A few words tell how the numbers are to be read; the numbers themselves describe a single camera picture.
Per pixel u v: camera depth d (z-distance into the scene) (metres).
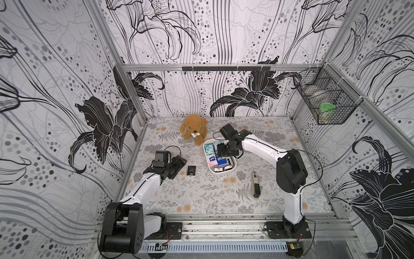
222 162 0.90
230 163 0.91
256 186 0.82
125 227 0.40
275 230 0.71
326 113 0.80
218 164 0.90
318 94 0.79
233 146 0.67
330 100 0.80
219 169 0.86
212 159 0.91
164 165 0.68
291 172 0.50
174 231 0.73
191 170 0.91
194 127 0.93
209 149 0.96
